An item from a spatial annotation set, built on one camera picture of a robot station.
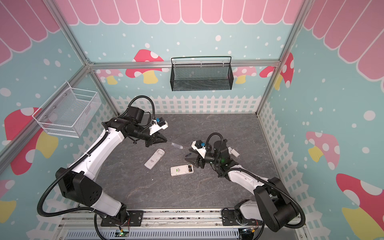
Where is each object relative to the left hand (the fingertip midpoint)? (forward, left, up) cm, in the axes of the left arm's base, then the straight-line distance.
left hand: (163, 141), depth 76 cm
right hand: (-4, -13, -6) cm, 14 cm away
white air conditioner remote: (-6, -6, -22) cm, 23 cm away
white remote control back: (+2, +10, -22) cm, 24 cm away
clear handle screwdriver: (+1, -7, -5) cm, 8 cm away
